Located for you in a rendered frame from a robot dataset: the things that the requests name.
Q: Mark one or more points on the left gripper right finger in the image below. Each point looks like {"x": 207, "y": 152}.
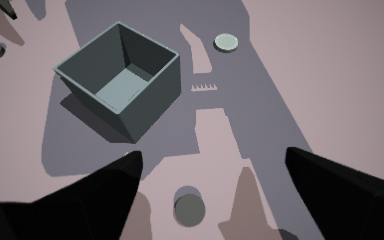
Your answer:
{"x": 345, "y": 204}

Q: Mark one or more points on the dark grey open-top square box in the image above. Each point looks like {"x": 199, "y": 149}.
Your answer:
{"x": 114, "y": 66}

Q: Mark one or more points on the dark grey disc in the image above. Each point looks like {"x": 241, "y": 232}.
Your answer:
{"x": 190, "y": 210}
{"x": 2, "y": 51}

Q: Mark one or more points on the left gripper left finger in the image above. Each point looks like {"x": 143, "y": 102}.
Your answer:
{"x": 95, "y": 207}

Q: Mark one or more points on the pale grey flat disc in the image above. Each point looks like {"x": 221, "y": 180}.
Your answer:
{"x": 226, "y": 43}

